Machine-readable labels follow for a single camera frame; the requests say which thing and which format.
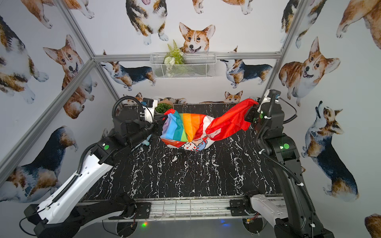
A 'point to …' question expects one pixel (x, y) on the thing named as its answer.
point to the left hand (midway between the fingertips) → (169, 114)
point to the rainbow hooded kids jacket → (197, 132)
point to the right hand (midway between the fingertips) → (252, 102)
